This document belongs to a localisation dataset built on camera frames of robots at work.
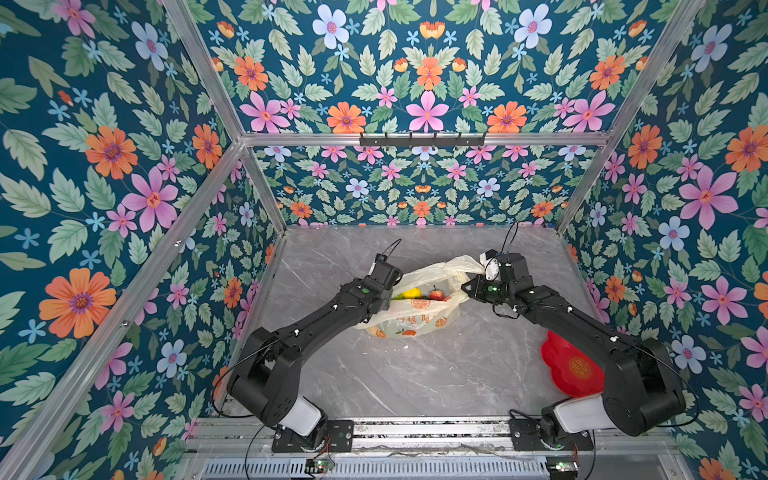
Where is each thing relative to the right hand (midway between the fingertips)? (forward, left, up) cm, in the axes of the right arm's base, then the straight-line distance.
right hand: (468, 280), depth 86 cm
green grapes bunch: (-4, +21, -3) cm, 21 cm away
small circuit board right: (-43, -21, -17) cm, 50 cm away
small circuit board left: (-44, +38, -15) cm, 60 cm away
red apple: (+2, +9, -11) cm, 14 cm away
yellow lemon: (+1, +16, -9) cm, 18 cm away
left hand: (-2, +27, -3) cm, 27 cm away
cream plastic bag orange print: (-10, +15, -5) cm, 19 cm away
